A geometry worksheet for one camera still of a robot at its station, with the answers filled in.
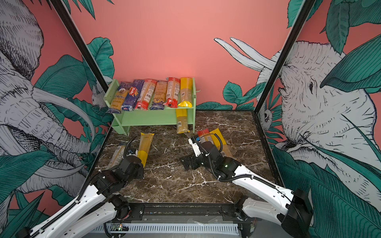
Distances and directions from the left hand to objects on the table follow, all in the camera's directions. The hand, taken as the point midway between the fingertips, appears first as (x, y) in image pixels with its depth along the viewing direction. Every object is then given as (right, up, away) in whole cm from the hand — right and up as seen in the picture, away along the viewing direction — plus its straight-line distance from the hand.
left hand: (141, 164), depth 78 cm
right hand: (+23, +6, -6) cm, 25 cm away
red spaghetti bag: (0, +40, +8) cm, 40 cm away
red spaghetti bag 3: (+36, +13, +26) cm, 46 cm away
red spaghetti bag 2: (+15, +41, +10) cm, 45 cm away
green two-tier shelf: (-3, +26, +21) cm, 34 cm away
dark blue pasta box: (-8, +37, +6) cm, 38 cm away
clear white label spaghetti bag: (-20, +1, +13) cm, 24 cm away
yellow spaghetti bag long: (+23, +41, +10) cm, 48 cm away
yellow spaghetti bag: (+20, +23, +15) cm, 35 cm away
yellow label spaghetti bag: (0, +11, +8) cm, 14 cm away
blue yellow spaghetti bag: (-16, +36, +7) cm, 41 cm away
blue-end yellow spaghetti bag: (+8, +38, +9) cm, 40 cm away
